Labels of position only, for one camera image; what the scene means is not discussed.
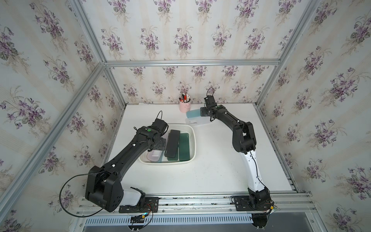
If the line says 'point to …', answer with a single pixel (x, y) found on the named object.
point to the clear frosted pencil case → (154, 155)
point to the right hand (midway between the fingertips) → (208, 110)
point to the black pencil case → (172, 142)
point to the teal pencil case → (193, 113)
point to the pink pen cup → (184, 107)
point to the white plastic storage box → (183, 128)
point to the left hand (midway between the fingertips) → (155, 146)
